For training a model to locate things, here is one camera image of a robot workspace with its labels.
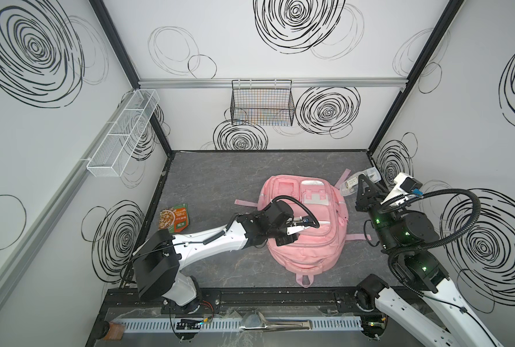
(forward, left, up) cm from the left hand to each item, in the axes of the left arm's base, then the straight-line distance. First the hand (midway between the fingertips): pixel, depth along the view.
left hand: (297, 225), depth 77 cm
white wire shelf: (+20, +64, +20) cm, 70 cm away
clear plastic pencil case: (+3, -13, +20) cm, 24 cm away
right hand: (+3, -14, +25) cm, 29 cm away
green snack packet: (+7, +51, -13) cm, 53 cm away
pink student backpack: (-7, -7, -3) cm, 10 cm away
